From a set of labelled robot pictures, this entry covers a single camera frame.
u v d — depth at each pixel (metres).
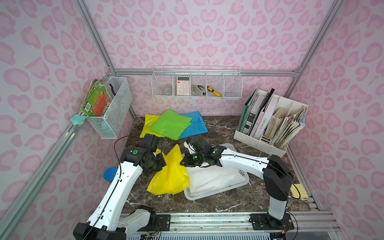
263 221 0.73
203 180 0.82
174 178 0.77
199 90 0.96
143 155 0.49
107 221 0.37
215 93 0.98
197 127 1.10
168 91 0.98
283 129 0.88
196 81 1.01
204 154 0.64
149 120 1.14
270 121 0.90
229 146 0.90
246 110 0.86
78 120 0.63
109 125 0.72
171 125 1.09
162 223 0.73
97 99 0.73
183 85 0.95
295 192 0.85
